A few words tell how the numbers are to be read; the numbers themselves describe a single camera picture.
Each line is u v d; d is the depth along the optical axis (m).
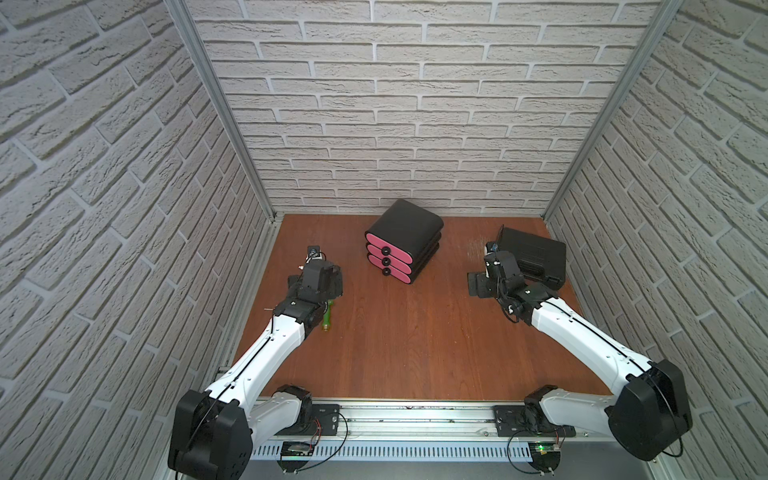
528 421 0.67
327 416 0.74
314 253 0.71
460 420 0.76
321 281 0.63
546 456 0.70
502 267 0.62
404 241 0.90
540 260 0.99
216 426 0.39
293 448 0.70
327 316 0.90
